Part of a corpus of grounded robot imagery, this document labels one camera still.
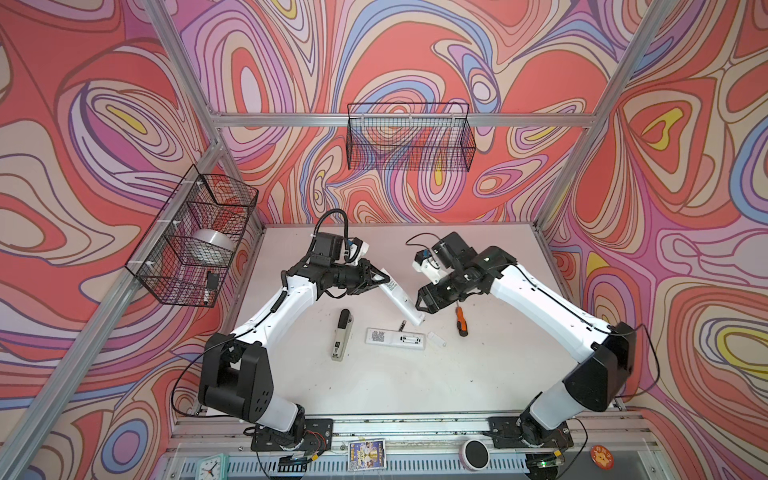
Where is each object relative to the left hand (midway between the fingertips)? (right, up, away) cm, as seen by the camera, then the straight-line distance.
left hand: (389, 279), depth 78 cm
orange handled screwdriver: (+23, -15, +12) cm, 30 cm away
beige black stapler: (-13, -14, +10) cm, 22 cm away
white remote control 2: (+2, -19, +10) cm, 22 cm away
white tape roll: (-43, +11, -5) cm, 45 cm away
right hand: (+11, -7, -2) cm, 13 cm away
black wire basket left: (-48, +8, -8) cm, 49 cm away
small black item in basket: (-44, 0, -5) cm, 44 cm away
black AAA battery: (+4, -16, +14) cm, 22 cm away
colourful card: (-5, -41, -9) cm, 42 cm away
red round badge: (+51, -42, -8) cm, 67 cm away
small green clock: (-40, -43, -11) cm, 60 cm away
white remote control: (+4, -6, 0) cm, 7 cm away
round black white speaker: (+19, -39, -12) cm, 45 cm away
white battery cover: (+14, -19, +12) cm, 27 cm away
